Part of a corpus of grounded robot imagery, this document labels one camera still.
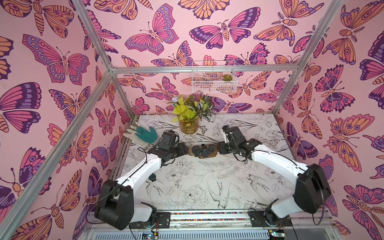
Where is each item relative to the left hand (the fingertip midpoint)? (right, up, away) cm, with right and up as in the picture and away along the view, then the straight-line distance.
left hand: (186, 147), depth 87 cm
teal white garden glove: (-27, +5, +19) cm, 33 cm away
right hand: (+21, +2, 0) cm, 21 cm away
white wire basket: (+19, +44, +19) cm, 51 cm away
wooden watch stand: (+16, -6, +8) cm, 19 cm away
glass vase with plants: (+1, +24, +11) cm, 26 cm away
